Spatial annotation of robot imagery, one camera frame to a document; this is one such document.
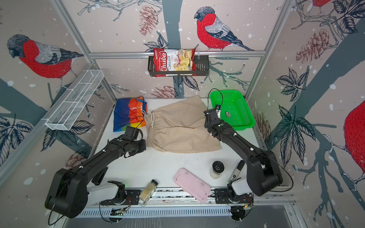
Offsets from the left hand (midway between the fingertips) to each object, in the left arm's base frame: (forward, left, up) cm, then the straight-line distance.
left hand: (145, 146), depth 86 cm
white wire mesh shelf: (+4, +36, +24) cm, 44 cm away
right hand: (+12, -42, +8) cm, 44 cm away
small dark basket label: (+29, -59, -5) cm, 66 cm away
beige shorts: (+15, -23, -2) cm, 27 cm away
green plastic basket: (+36, -66, -6) cm, 76 cm away
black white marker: (-15, -54, -3) cm, 56 cm away
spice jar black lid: (-19, -8, -3) cm, 21 cm away
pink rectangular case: (-20, -29, -4) cm, 35 cm away
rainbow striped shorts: (+31, +19, -4) cm, 37 cm away
